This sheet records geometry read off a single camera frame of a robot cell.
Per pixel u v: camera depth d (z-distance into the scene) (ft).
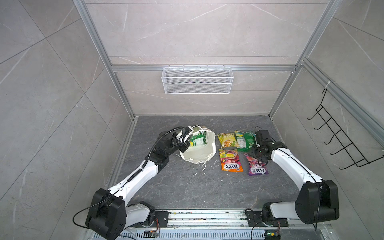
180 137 2.13
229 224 2.40
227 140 3.28
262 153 2.00
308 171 1.52
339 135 2.24
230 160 2.98
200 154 2.98
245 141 3.31
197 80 3.30
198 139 3.24
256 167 2.89
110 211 1.30
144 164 1.75
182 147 2.29
